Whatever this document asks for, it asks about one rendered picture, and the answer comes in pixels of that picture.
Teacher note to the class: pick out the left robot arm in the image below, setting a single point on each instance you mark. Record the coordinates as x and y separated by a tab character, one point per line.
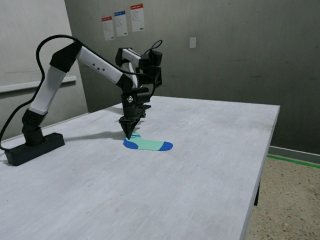
124	57

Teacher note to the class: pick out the mint green and blue sock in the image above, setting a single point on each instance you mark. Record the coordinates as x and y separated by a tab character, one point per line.
136	142

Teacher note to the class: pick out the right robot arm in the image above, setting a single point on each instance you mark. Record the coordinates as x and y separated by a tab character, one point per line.
61	62

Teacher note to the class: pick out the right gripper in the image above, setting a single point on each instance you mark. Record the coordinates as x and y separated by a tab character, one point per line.
129	120

